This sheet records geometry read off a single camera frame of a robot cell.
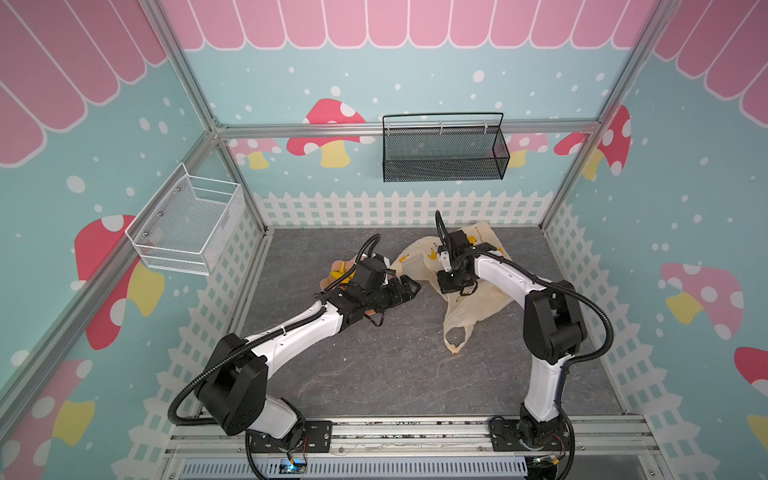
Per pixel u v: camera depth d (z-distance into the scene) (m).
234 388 0.42
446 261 0.77
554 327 0.51
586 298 0.47
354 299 0.63
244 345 0.44
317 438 0.74
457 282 0.82
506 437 0.73
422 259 1.00
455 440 0.74
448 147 0.94
